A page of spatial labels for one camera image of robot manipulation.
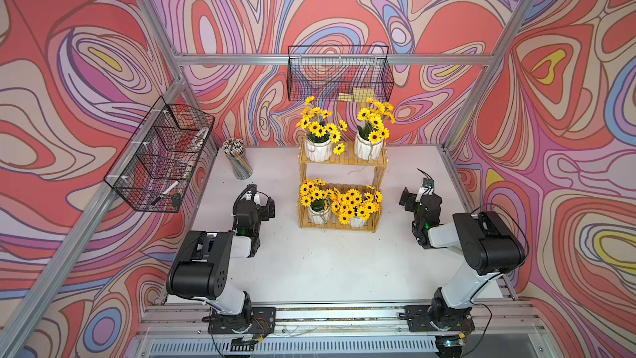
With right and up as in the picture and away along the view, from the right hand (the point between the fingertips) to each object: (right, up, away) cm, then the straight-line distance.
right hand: (418, 194), depth 96 cm
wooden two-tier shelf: (-31, +15, -16) cm, 38 cm away
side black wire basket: (-90, +9, -23) cm, 93 cm away
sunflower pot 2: (-27, -3, -15) cm, 31 cm away
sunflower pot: (-40, +1, -15) cm, 43 cm away
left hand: (-62, -1, -3) cm, 62 cm away
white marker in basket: (-85, +3, -24) cm, 88 cm away
